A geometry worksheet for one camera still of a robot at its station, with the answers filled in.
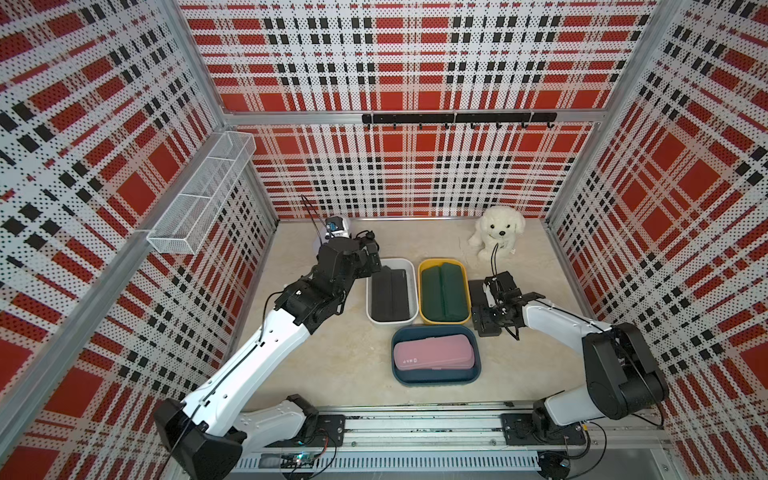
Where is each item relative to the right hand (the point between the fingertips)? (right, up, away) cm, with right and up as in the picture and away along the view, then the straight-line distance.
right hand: (492, 316), depth 92 cm
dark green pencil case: (-18, +4, +1) cm, 19 cm away
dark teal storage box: (-17, -14, -11) cm, 25 cm away
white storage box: (-25, +15, +8) cm, 31 cm away
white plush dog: (+3, +26, +5) cm, 27 cm away
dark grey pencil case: (-35, +6, +4) cm, 35 cm away
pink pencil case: (-15, -9, -6) cm, 18 cm away
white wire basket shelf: (-95, +29, -1) cm, 100 cm away
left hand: (-38, +21, -18) cm, 47 cm away
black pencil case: (-29, +6, +7) cm, 30 cm away
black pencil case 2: (-5, +2, -8) cm, 10 cm away
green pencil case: (-12, +5, +1) cm, 13 cm away
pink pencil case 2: (-10, -4, -8) cm, 13 cm away
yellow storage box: (-17, +17, +10) cm, 26 cm away
